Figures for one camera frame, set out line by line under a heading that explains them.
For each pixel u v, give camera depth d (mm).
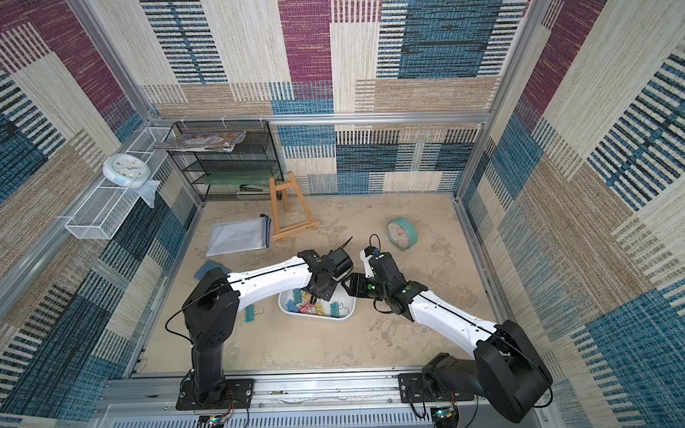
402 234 970
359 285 729
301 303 896
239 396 733
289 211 1164
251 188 1089
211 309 483
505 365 409
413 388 737
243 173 1130
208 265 992
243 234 1089
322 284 649
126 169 747
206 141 873
